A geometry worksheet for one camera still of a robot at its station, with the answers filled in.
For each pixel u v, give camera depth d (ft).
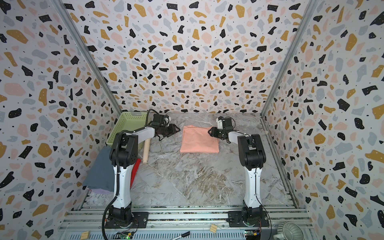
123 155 1.98
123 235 2.30
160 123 2.96
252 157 1.92
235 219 2.44
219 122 3.29
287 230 2.35
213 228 2.35
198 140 3.36
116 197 2.05
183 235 2.29
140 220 2.41
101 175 2.81
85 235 2.26
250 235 2.35
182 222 2.41
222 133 3.11
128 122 3.76
